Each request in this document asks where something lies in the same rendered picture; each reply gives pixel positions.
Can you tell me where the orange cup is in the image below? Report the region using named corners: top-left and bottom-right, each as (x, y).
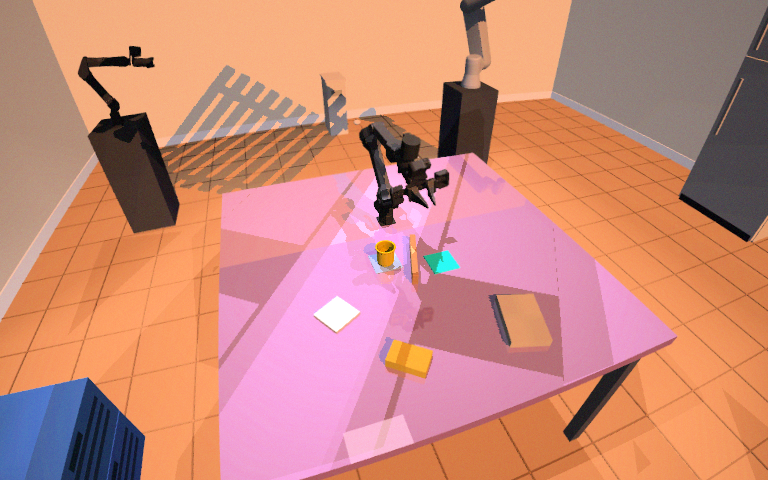
top-left (375, 240), bottom-right (396, 267)

